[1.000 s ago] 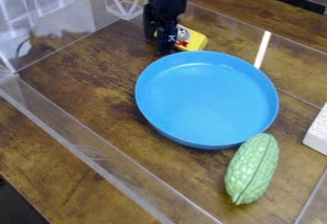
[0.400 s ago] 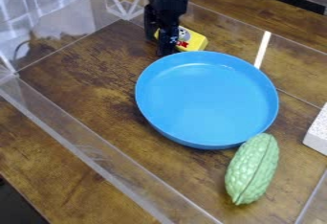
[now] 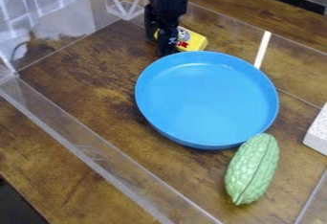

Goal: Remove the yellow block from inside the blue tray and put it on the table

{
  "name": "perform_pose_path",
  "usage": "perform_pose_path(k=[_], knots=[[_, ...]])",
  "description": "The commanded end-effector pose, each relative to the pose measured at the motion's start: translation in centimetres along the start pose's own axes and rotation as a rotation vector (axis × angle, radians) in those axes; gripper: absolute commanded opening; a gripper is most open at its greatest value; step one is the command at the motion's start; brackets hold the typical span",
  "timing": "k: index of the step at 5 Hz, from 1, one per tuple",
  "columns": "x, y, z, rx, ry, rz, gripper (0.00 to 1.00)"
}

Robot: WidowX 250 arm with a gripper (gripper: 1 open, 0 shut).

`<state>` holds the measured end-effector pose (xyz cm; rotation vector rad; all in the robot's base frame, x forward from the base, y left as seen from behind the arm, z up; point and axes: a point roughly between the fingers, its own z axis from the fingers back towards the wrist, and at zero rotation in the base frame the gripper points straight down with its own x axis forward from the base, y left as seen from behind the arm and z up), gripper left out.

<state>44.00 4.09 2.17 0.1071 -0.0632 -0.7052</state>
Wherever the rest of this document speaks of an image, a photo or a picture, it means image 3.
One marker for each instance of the clear acrylic enclosure wall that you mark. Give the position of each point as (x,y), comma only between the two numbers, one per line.
(78,149)

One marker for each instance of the white speckled sponge block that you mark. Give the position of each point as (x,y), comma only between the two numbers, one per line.
(315,137)

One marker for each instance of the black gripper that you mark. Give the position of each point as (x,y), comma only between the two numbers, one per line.
(162,15)

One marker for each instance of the blue round tray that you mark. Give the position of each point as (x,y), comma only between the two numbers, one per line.
(206,99)

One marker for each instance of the white patterned cloth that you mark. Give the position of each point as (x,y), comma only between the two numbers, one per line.
(34,4)

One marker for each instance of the green bitter gourd toy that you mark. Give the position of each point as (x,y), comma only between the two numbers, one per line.
(251,169)

